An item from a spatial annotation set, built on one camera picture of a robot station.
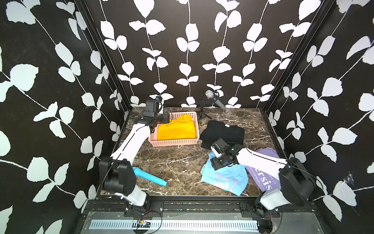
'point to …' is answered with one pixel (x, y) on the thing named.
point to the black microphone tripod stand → (200, 114)
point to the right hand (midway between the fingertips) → (214, 161)
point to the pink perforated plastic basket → (153, 137)
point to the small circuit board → (141, 224)
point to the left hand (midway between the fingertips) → (165, 112)
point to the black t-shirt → (215, 130)
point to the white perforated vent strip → (168, 225)
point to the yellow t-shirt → (181, 127)
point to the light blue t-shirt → (233, 179)
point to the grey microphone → (210, 94)
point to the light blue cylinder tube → (140, 172)
